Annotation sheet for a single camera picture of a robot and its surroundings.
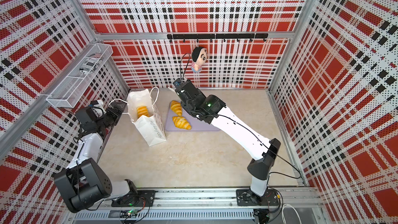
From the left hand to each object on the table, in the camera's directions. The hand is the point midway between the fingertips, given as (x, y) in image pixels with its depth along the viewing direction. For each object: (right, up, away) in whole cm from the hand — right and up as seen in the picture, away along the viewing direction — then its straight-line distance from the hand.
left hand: (127, 106), depth 83 cm
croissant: (+21, 0, +24) cm, 32 cm away
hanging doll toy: (+38, +29, +8) cm, 49 cm away
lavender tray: (+37, -12, +16) cm, 42 cm away
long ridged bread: (+4, -3, +8) cm, 10 cm away
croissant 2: (+26, -10, +15) cm, 32 cm away
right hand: (+38, +5, -12) cm, 40 cm away
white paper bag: (+14, -10, -4) cm, 17 cm away
